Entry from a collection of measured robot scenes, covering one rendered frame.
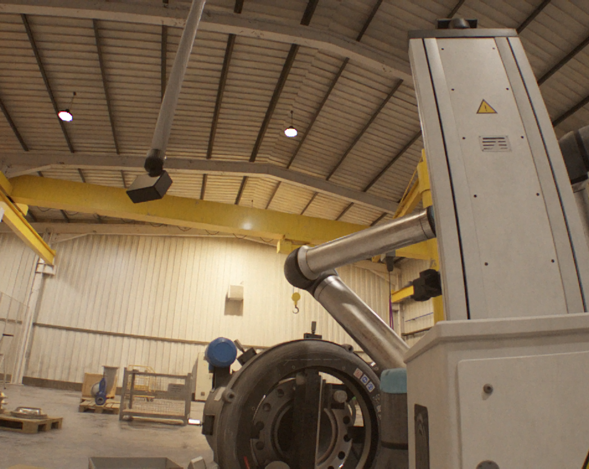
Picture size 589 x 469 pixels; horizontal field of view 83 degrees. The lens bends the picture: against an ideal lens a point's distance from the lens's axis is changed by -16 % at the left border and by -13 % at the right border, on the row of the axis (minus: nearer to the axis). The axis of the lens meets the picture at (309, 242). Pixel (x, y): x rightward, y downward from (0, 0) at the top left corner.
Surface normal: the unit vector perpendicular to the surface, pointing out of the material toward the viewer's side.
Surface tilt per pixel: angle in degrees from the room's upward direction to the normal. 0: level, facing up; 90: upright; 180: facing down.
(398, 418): 90
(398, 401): 90
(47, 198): 90
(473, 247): 90
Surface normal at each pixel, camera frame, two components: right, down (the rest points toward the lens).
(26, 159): 0.32, -0.34
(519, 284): -0.14, -0.36
